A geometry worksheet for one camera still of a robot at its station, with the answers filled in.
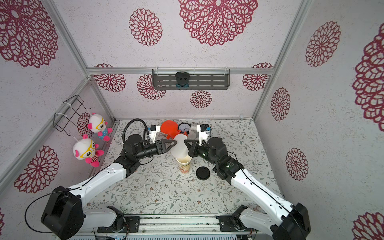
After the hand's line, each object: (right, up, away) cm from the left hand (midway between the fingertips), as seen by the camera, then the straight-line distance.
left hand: (176, 144), depth 73 cm
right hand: (+4, +2, -4) cm, 6 cm away
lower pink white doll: (-49, -3, +6) cm, 49 cm away
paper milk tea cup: (+4, -11, +6) cm, 13 cm away
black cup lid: (+14, -19, +17) cm, 29 cm away
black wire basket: (-56, +19, +7) cm, 59 cm away
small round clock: (+2, +10, +40) cm, 41 cm away
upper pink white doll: (-51, +11, +20) cm, 56 cm away
